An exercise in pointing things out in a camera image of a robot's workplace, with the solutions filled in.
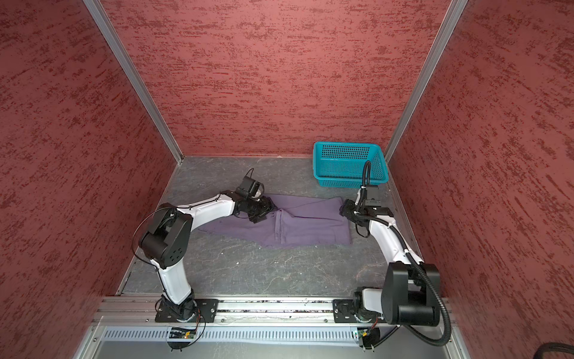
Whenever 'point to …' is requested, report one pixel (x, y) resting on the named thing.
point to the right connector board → (368, 336)
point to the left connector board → (180, 333)
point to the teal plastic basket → (339, 164)
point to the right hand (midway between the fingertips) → (344, 213)
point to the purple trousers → (297, 221)
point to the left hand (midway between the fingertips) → (273, 215)
